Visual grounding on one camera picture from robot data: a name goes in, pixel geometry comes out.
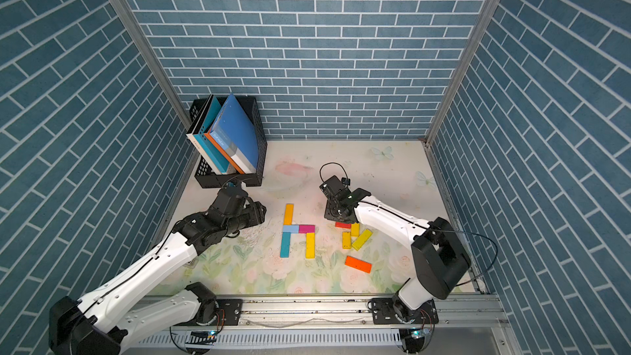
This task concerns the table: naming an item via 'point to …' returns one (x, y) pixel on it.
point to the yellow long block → (310, 247)
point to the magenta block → (304, 228)
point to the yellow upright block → (355, 229)
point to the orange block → (358, 265)
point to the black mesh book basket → (204, 178)
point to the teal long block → (285, 245)
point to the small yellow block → (346, 240)
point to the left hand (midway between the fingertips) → (267, 212)
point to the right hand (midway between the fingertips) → (333, 214)
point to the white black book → (192, 129)
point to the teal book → (205, 143)
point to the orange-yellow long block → (288, 214)
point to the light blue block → (292, 229)
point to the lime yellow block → (361, 239)
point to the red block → (339, 224)
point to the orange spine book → (224, 153)
